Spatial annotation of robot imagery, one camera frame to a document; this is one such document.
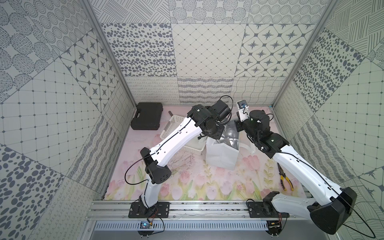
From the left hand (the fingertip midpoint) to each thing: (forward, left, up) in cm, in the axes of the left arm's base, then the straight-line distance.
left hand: (216, 130), depth 72 cm
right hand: (+9, -12, +3) cm, 15 cm away
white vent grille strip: (-36, +1, -29) cm, 46 cm away
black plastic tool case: (+28, +47, -22) cm, 59 cm away
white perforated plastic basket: (+2, +11, -19) cm, 22 cm away
